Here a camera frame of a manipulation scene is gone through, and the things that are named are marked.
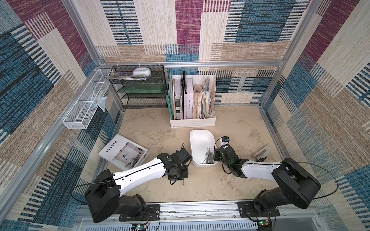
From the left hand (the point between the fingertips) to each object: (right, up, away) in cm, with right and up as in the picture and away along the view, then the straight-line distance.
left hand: (186, 176), depth 79 cm
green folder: (-10, +45, +6) cm, 46 cm away
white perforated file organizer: (+5, +42, +20) cm, 47 cm away
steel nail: (+14, +8, +12) cm, 20 cm away
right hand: (+17, +13, +12) cm, 25 cm away
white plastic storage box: (+11, +14, +18) cm, 25 cm away
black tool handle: (+45, +9, +10) cm, 47 cm away
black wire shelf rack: (-33, +55, +26) cm, 69 cm away
